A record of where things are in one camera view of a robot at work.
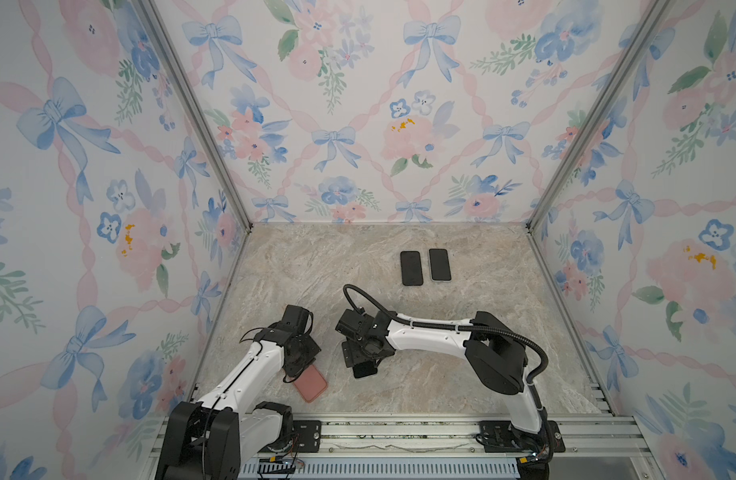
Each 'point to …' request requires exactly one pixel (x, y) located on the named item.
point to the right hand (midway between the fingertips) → (357, 354)
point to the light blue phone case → (440, 265)
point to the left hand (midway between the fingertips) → (315, 353)
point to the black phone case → (411, 268)
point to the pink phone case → (311, 384)
